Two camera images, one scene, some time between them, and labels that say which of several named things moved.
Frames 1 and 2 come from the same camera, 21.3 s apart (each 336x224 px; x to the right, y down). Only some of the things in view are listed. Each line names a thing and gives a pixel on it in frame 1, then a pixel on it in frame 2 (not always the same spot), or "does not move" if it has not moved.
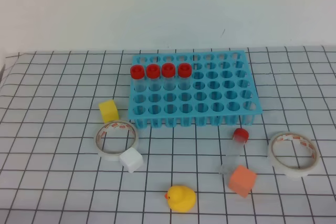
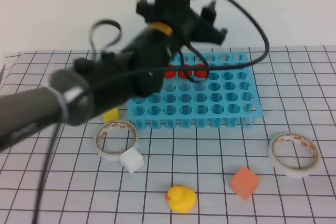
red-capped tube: [168, 73] → [184, 83]
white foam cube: [131, 160] does not move
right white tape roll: [291, 172] does not move
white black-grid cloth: [70, 154] does not move
